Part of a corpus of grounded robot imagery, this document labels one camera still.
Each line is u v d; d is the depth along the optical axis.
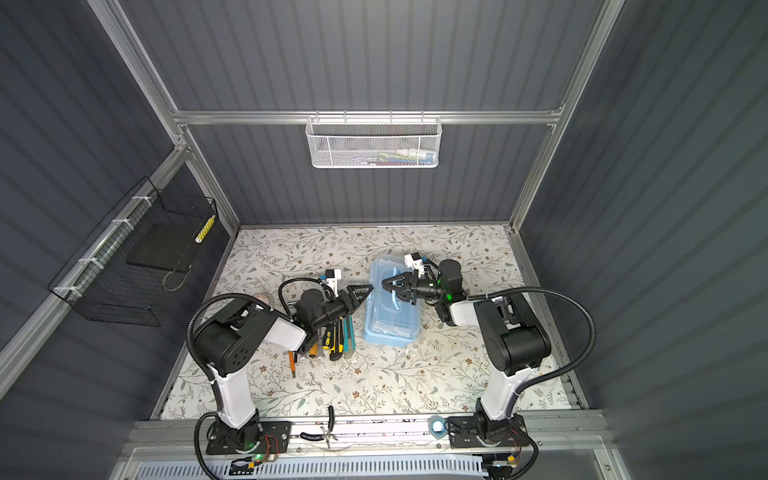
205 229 0.81
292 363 0.85
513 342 0.50
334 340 0.89
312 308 0.74
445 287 0.74
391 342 0.88
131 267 0.72
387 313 0.83
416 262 0.85
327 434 0.75
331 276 0.87
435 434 0.74
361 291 0.85
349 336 0.90
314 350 0.77
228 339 0.52
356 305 0.81
